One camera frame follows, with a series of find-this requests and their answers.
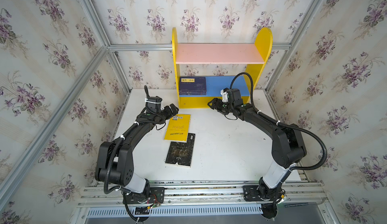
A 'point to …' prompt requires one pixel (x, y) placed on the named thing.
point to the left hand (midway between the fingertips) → (173, 110)
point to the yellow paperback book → (178, 128)
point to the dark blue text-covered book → (192, 83)
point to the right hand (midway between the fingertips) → (210, 106)
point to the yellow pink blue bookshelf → (236, 66)
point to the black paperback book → (181, 153)
